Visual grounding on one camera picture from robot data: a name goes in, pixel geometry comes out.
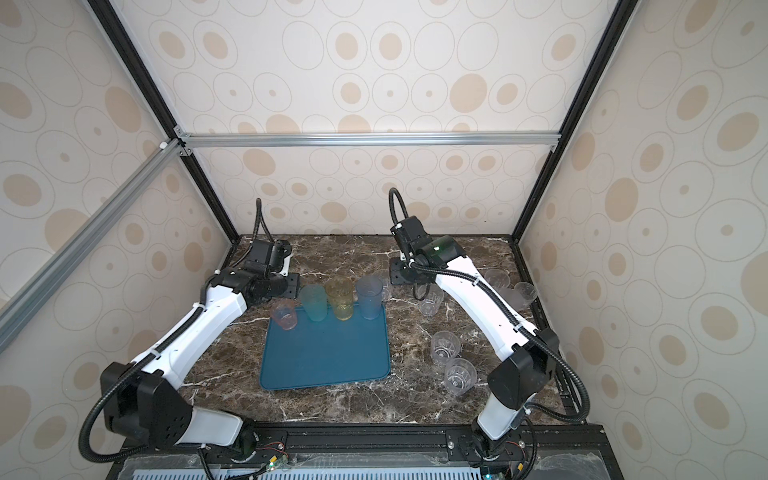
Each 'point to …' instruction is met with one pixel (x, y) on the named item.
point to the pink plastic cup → (284, 310)
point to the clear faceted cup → (431, 295)
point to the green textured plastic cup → (314, 301)
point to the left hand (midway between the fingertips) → (299, 277)
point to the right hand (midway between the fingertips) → (398, 274)
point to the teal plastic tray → (299, 352)
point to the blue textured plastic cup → (369, 290)
